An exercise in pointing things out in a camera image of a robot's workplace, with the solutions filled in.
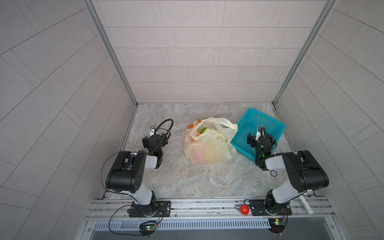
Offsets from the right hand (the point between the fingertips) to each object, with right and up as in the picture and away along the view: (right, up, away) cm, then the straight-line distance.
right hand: (257, 132), depth 94 cm
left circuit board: (-59, -38, -29) cm, 76 cm away
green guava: (-35, +2, -13) cm, 37 cm away
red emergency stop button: (-15, -33, -24) cm, 44 cm away
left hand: (-63, +1, 0) cm, 63 cm away
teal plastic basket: (-1, +5, +11) cm, 13 cm away
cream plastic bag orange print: (-32, -2, -20) cm, 37 cm away
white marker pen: (+15, -33, -23) cm, 42 cm away
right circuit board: (-1, -40, -26) cm, 47 cm away
